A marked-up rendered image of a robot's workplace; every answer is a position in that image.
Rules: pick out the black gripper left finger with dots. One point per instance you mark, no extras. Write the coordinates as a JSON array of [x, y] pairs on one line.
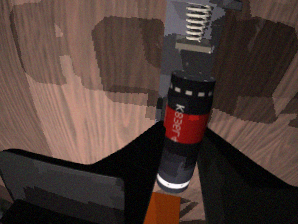
[[114, 190]]

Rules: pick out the black and red battery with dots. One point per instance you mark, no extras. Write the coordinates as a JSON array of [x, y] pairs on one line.
[[187, 112]]

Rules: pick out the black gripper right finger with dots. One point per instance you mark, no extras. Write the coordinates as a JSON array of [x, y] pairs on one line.
[[235, 190]]

